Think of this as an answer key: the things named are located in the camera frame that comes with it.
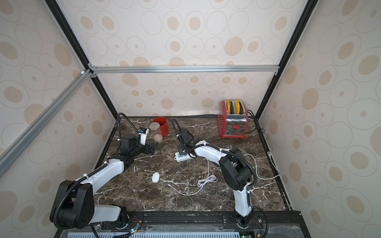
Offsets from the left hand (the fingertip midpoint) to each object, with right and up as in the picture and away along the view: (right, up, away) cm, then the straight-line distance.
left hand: (153, 139), depth 87 cm
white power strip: (+15, -13, +7) cm, 21 cm away
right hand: (+20, -6, +8) cm, 23 cm away
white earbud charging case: (+1, -23, 0) cm, 23 cm away
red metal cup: (+3, +10, +14) cm, 18 cm away
